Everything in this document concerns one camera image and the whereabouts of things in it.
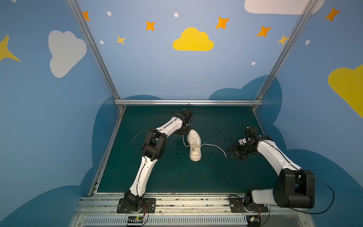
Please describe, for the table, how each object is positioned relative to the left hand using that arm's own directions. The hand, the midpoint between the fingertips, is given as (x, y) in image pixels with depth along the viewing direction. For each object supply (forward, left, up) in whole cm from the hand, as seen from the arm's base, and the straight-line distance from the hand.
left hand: (183, 131), depth 105 cm
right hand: (-21, -29, +8) cm, 36 cm away
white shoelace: (-11, -14, 0) cm, 18 cm away
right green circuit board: (-54, -38, -4) cm, 66 cm away
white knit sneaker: (-10, -8, +4) cm, 13 cm away
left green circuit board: (-55, +25, -4) cm, 60 cm away
